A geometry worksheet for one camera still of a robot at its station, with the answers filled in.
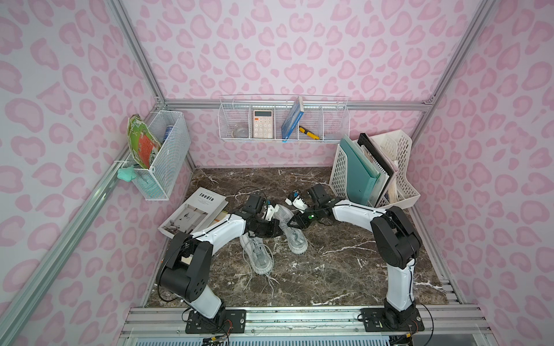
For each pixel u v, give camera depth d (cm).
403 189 106
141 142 75
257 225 75
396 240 52
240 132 95
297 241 88
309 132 98
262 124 95
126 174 62
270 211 84
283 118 98
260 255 84
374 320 73
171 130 88
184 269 46
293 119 88
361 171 77
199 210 98
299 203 86
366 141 88
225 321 72
